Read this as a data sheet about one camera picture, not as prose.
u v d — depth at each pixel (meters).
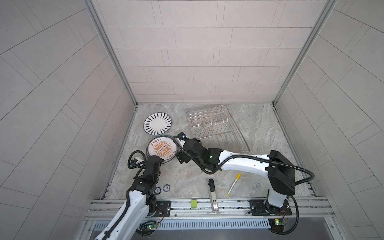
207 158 0.57
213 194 0.72
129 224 0.51
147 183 0.60
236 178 0.80
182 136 0.64
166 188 0.77
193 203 0.73
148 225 0.69
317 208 0.73
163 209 0.71
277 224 0.68
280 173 0.44
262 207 0.71
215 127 1.01
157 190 0.77
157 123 1.02
